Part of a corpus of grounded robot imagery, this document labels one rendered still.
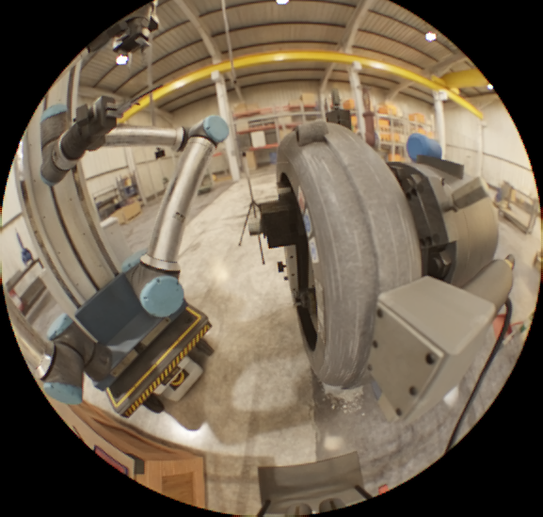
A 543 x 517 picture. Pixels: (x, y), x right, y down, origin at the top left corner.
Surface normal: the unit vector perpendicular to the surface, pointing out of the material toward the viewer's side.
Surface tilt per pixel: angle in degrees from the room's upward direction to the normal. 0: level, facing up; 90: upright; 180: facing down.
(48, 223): 90
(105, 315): 90
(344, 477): 0
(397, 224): 51
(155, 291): 94
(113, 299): 90
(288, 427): 0
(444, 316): 23
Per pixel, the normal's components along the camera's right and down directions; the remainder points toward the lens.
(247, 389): -0.15, -0.85
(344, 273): -0.72, 0.09
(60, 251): 0.87, 0.14
